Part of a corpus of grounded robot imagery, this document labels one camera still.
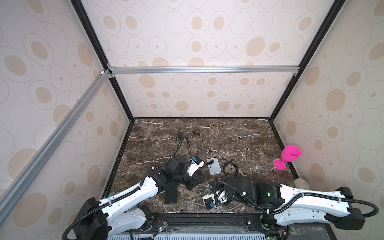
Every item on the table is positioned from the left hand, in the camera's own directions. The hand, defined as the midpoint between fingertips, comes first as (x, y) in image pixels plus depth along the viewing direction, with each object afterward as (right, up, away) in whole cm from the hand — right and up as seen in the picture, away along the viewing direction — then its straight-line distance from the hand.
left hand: (206, 182), depth 72 cm
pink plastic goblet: (+47, +13, +11) cm, 50 cm away
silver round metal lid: (+45, 0, 0) cm, 45 cm away
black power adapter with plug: (-4, +12, -4) cm, 13 cm away
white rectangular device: (+7, +2, +20) cm, 22 cm away
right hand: (+2, +2, -5) cm, 6 cm away
